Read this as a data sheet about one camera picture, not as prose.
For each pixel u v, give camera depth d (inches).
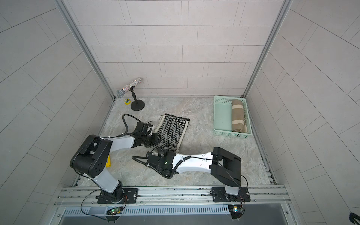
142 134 29.4
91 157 18.0
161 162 23.2
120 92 34.7
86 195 27.9
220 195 27.9
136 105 42.8
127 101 44.0
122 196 26.8
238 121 38.6
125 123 29.1
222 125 39.8
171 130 37.1
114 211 25.6
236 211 26.6
